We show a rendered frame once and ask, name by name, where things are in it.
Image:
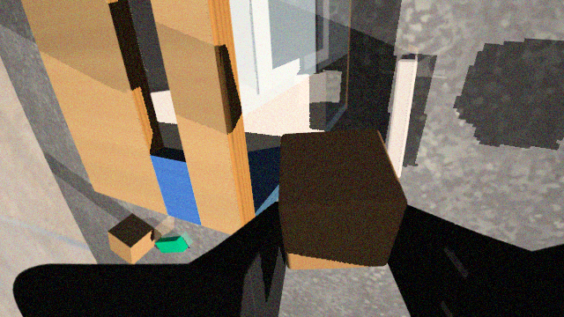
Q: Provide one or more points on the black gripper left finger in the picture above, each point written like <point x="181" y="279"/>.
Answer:
<point x="243" y="276"/>

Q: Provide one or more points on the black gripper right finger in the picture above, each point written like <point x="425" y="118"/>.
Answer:
<point x="445" y="270"/>

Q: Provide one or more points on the tan cube with dark brown top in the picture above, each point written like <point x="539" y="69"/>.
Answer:
<point x="131" y="238"/>

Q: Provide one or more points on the small green block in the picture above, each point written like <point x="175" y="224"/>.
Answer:
<point x="174" y="244"/>

